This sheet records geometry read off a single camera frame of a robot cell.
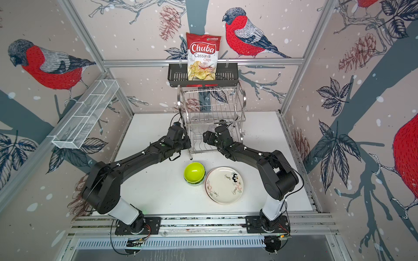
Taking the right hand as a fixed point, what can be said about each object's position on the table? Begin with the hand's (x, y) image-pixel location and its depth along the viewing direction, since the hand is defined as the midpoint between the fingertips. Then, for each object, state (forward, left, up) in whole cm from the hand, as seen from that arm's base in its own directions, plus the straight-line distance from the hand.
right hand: (205, 138), depth 91 cm
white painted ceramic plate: (-23, -11, -10) cm, 27 cm away
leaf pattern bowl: (-24, +3, -5) cm, 25 cm away
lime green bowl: (-18, +5, -7) cm, 20 cm away
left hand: (-3, +8, +2) cm, 9 cm away
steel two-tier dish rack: (+36, +7, -12) cm, 39 cm away
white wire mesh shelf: (-3, +57, +21) cm, 60 cm away
